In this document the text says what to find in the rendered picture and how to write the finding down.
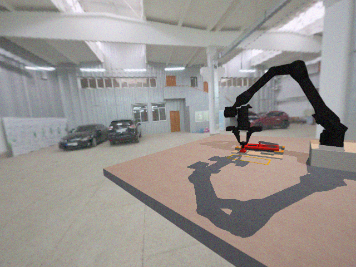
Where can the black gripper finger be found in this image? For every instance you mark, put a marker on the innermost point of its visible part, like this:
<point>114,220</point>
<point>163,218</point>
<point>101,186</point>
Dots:
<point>248,134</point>
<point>237,135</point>

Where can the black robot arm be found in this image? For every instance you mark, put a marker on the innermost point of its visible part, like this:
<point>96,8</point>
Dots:
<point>334,132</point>

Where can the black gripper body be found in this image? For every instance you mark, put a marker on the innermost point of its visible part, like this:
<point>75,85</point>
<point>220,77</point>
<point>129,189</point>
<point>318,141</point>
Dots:
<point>243,124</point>

